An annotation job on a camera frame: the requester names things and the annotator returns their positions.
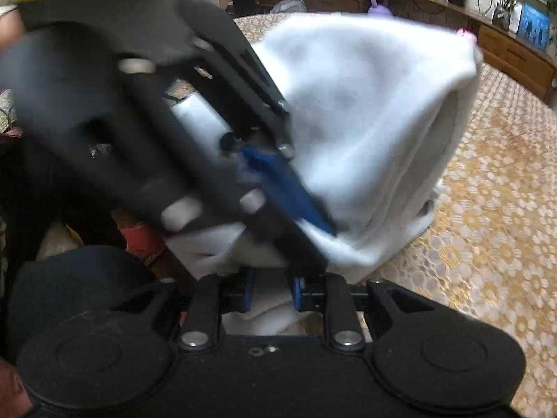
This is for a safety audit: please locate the small green potted plant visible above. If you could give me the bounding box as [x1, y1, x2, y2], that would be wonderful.
[492, 0, 517, 31]

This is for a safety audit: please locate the translucent plastic bag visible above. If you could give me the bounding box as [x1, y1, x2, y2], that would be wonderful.
[270, 0, 307, 14]

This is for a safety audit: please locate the gold floral tablecloth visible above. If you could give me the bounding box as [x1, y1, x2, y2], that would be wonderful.
[232, 12, 557, 418]

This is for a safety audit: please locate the wooden tv cabinet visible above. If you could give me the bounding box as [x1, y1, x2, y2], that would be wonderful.
[257, 0, 556, 103]

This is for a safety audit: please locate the pink case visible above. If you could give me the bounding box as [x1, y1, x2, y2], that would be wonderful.
[455, 28, 478, 45]

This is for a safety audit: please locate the white daydream sweatshirt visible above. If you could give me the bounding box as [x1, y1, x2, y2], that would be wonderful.
[164, 11, 485, 336]

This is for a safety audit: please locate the blue photo print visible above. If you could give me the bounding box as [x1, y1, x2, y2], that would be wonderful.
[517, 3, 550, 50]

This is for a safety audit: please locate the purple gourd toy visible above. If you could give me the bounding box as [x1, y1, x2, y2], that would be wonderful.
[367, 0, 393, 17]

